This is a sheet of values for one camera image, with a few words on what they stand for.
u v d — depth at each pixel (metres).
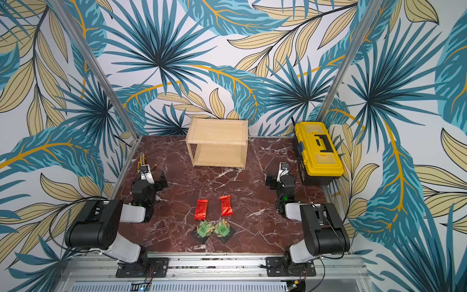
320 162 0.88
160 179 0.85
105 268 0.75
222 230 0.83
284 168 0.79
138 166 1.03
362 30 0.74
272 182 0.84
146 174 0.78
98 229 0.45
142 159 1.07
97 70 0.86
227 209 0.88
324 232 0.46
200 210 0.88
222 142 0.90
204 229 0.83
